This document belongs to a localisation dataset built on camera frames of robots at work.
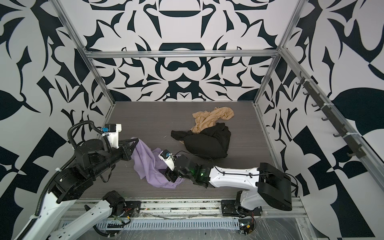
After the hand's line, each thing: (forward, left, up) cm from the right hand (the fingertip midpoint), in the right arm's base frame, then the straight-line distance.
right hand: (163, 165), depth 73 cm
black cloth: (+18, -26, -10) cm, 33 cm away
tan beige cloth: (+37, -23, -12) cm, 45 cm away
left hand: (+5, +8, +18) cm, 20 cm away
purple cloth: (-1, +7, +3) cm, 8 cm away
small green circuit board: (-23, -39, -17) cm, 48 cm away
